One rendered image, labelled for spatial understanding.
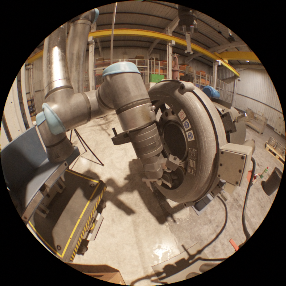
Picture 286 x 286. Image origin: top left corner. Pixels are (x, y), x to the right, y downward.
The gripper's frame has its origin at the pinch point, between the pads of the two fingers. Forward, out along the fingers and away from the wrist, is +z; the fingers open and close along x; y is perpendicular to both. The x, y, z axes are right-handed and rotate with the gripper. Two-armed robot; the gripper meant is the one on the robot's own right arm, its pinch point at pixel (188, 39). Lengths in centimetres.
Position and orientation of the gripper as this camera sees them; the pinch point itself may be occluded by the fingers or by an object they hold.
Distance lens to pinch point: 43.9
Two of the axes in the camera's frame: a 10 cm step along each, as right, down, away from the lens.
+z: -0.3, 8.1, 5.9
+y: 4.1, -5.2, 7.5
